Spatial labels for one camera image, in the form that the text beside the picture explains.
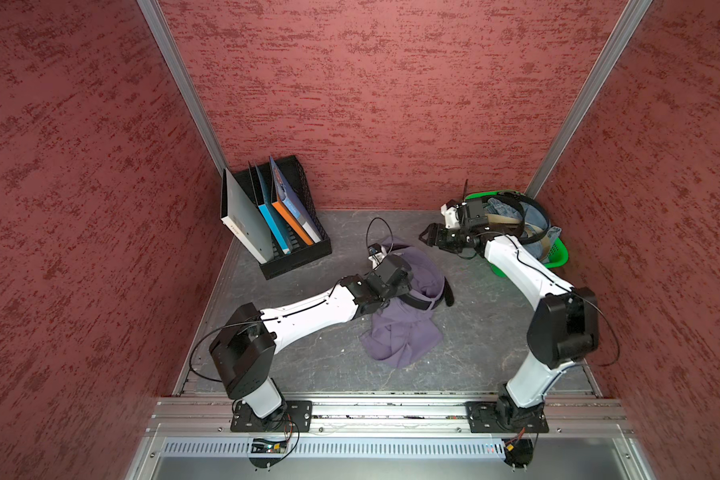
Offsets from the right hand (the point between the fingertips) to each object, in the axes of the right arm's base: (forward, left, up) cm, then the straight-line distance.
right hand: (428, 242), depth 90 cm
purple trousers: (-25, +9, -12) cm, 29 cm away
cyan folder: (+3, +47, +11) cm, 48 cm away
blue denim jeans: (+17, -42, -7) cm, 46 cm away
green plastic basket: (+1, -45, -10) cm, 46 cm away
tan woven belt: (+18, -29, -9) cm, 35 cm away
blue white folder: (+26, +47, -5) cm, 54 cm away
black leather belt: (-11, -7, -15) cm, 20 cm away
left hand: (-13, +10, -2) cm, 17 cm away
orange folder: (+5, +43, +13) cm, 45 cm away
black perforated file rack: (+1, +47, -10) cm, 48 cm away
